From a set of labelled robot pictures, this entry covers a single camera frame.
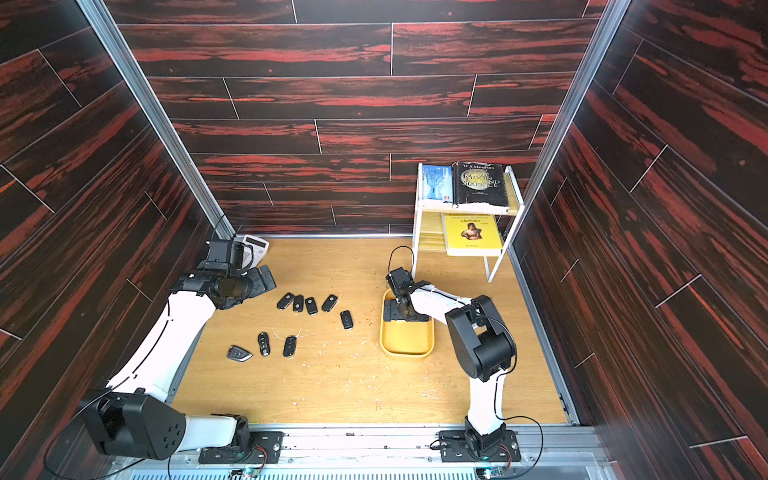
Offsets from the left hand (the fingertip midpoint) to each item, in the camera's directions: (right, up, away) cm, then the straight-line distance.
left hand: (263, 283), depth 82 cm
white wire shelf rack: (+54, +17, +18) cm, 60 cm away
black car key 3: (+9, -9, +18) cm, 22 cm away
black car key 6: (+5, -20, +9) cm, 22 cm away
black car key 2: (+5, -8, +18) cm, 21 cm away
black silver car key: (-10, -22, +7) cm, 25 cm away
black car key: (0, -7, +19) cm, 21 cm away
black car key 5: (+22, -13, +14) cm, 29 cm away
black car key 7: (-4, -18, +9) cm, 20 cm away
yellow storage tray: (+40, -17, +8) cm, 45 cm away
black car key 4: (+15, -8, +19) cm, 26 cm away
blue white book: (+50, +30, +6) cm, 59 cm away
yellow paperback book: (+63, +15, +14) cm, 66 cm away
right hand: (+42, -10, +18) cm, 47 cm away
